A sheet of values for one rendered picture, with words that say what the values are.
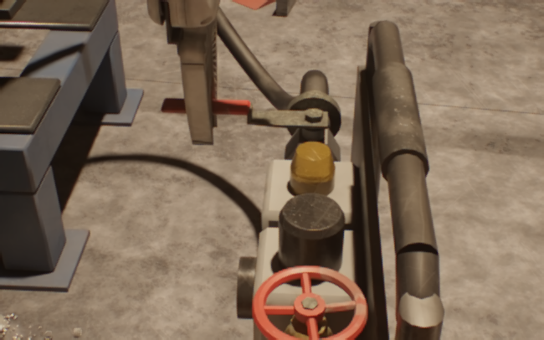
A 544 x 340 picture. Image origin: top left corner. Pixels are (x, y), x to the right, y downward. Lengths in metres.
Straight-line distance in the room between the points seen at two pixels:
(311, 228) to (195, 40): 0.21
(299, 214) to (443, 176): 0.95
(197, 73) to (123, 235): 0.71
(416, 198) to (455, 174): 1.02
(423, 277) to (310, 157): 0.22
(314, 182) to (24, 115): 0.64
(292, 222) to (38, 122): 0.70
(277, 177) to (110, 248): 0.69
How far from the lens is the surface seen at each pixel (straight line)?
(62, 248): 1.31
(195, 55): 0.65
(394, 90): 0.57
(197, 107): 0.68
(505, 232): 1.38
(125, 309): 1.21
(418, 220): 0.46
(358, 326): 0.48
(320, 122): 0.72
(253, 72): 1.25
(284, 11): 2.06
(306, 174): 0.63
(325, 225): 0.54
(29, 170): 1.16
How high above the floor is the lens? 0.85
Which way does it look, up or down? 36 degrees down
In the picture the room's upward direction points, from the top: straight up
